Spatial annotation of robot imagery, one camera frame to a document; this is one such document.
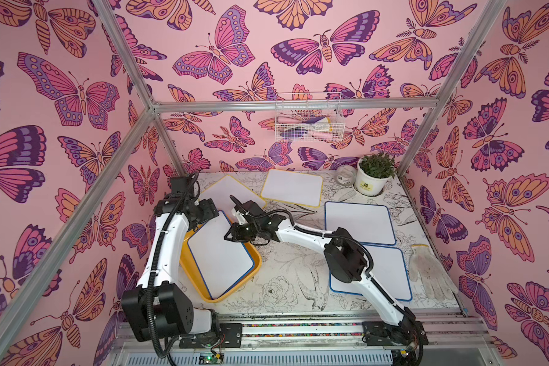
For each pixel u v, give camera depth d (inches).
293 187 48.8
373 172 39.4
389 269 35.3
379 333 28.7
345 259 22.9
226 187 46.4
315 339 28.9
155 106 36.3
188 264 35.2
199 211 28.5
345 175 45.7
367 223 40.3
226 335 28.8
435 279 33.5
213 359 28.2
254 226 28.8
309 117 37.6
